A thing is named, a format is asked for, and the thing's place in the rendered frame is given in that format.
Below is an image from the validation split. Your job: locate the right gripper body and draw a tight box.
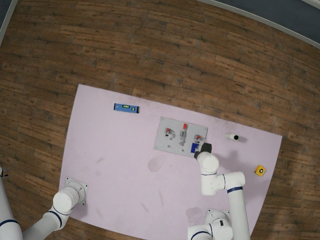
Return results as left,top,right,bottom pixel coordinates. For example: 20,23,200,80
194,142,212,164

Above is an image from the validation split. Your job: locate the toggle clamp with red handle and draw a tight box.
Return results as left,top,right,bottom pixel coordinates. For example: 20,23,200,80
164,128,171,136

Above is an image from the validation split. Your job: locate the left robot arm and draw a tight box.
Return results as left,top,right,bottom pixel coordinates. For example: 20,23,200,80
0,167,86,240

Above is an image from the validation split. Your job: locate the blue spirit level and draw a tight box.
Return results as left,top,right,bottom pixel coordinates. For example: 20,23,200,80
113,103,139,114

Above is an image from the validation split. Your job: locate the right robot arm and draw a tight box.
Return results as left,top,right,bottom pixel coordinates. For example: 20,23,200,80
187,152,251,240

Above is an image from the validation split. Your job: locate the white bottle with black cap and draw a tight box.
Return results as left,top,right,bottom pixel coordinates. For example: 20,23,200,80
224,133,239,141

